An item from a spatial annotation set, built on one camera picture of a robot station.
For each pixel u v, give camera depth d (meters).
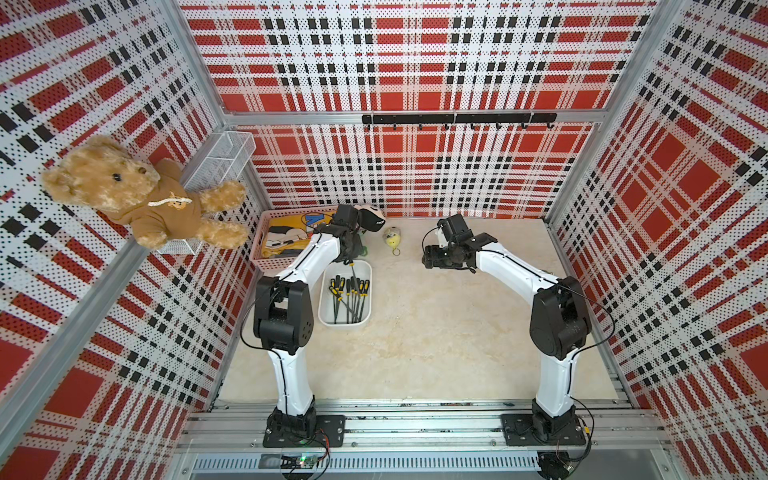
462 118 0.89
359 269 1.05
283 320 0.53
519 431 0.72
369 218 1.04
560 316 0.51
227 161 0.78
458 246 0.76
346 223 0.75
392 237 1.11
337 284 1.01
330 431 0.74
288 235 1.07
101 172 0.48
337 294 0.98
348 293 0.99
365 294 0.99
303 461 0.69
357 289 0.98
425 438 0.73
